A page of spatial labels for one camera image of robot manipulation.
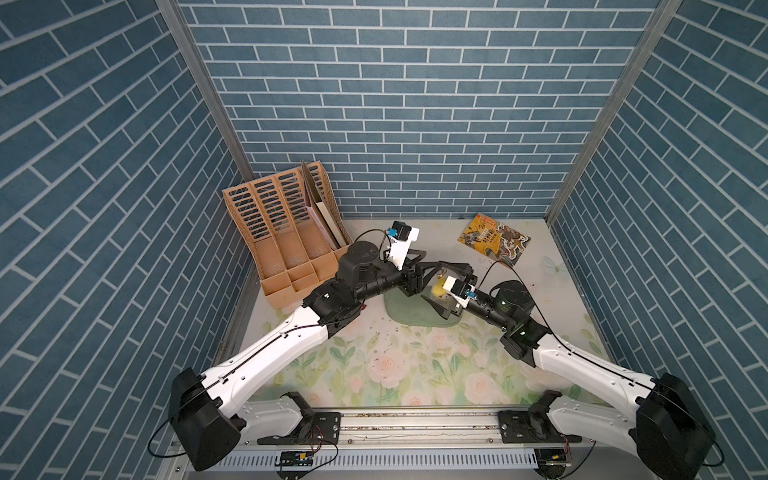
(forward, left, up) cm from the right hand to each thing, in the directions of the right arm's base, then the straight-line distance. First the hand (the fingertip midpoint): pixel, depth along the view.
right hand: (438, 277), depth 72 cm
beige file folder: (+20, +34, +2) cm, 39 cm away
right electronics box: (-32, -30, -28) cm, 52 cm away
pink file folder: (+20, +36, +3) cm, 42 cm away
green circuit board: (-36, +32, -29) cm, 56 cm away
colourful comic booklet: (+37, -24, -25) cm, 50 cm away
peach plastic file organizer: (+32, +51, -19) cm, 63 cm away
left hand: (-2, 0, +8) cm, 8 cm away
